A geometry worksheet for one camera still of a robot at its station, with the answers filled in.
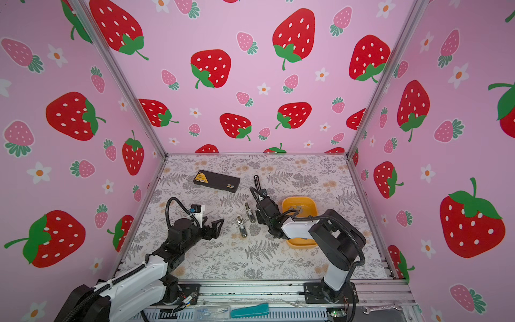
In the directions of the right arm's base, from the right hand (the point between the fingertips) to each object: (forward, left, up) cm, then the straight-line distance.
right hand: (261, 206), depth 93 cm
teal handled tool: (-40, -4, -4) cm, 41 cm away
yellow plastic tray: (-20, -15, +20) cm, 32 cm away
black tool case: (+13, +21, -1) cm, 24 cm away
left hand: (-11, +19, +4) cm, 22 cm away
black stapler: (+16, +4, -3) cm, 17 cm away
